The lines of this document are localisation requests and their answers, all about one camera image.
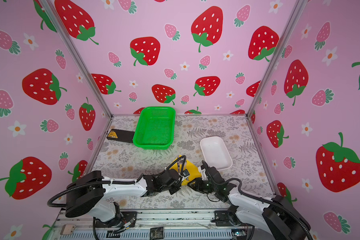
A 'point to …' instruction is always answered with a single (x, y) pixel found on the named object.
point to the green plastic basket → (155, 128)
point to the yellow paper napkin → (187, 170)
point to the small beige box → (67, 229)
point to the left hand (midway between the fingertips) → (182, 180)
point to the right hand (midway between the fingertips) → (188, 185)
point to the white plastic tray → (216, 153)
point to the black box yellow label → (121, 135)
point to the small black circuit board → (156, 233)
